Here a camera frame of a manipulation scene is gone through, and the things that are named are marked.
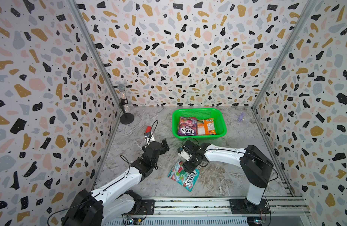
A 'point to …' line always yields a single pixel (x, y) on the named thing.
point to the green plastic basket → (217, 114)
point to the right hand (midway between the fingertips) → (187, 167)
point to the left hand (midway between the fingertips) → (161, 140)
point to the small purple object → (241, 117)
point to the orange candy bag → (206, 127)
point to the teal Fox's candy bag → (179, 174)
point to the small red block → (148, 129)
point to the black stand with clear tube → (128, 118)
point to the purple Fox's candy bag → (187, 126)
